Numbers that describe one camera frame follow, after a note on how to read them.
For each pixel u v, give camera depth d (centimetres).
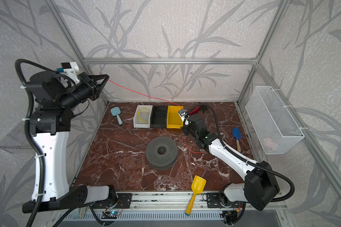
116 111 112
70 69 48
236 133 101
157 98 64
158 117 108
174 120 106
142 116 106
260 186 41
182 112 68
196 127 59
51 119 37
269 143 73
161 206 73
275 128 61
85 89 47
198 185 78
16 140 58
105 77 54
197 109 113
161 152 85
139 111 106
